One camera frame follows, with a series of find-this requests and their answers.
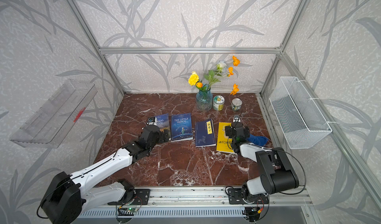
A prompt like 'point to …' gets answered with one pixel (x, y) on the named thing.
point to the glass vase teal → (204, 100)
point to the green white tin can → (218, 102)
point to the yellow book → (224, 143)
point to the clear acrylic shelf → (51, 123)
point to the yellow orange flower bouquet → (222, 70)
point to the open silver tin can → (236, 104)
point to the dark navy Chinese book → (205, 133)
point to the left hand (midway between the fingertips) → (162, 131)
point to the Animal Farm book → (162, 122)
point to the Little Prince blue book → (181, 126)
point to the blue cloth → (257, 140)
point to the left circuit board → (132, 209)
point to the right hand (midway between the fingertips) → (237, 125)
